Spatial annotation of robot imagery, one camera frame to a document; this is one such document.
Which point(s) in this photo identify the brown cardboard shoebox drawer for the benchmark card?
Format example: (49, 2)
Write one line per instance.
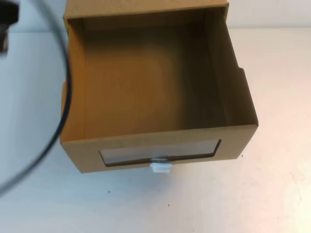
(168, 92)

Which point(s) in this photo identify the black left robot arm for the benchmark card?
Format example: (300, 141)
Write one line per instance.
(9, 15)

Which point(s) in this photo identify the upper shoebox outer sleeve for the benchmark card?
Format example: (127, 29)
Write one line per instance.
(97, 15)

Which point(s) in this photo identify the white upper drawer handle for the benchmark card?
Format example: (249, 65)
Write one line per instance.
(160, 166)

